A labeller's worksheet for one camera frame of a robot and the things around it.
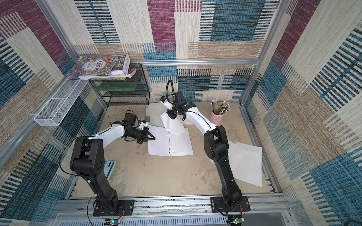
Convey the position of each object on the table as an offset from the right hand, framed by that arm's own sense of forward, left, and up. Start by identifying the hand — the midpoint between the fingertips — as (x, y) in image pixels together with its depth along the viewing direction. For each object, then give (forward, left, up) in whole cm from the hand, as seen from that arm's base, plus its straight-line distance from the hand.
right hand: (167, 110), depth 97 cm
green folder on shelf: (+17, +36, +8) cm, 41 cm away
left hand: (-17, +8, -6) cm, 20 cm away
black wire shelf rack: (+23, +24, -8) cm, 34 cm away
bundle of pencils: (0, -37, 0) cm, 37 cm away
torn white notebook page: (-30, -49, -17) cm, 60 cm away
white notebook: (-19, -1, -11) cm, 22 cm away
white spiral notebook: (+16, +14, -17) cm, 27 cm away
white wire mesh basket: (-19, +53, +20) cm, 60 cm away
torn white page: (-5, -4, -11) cm, 12 cm away
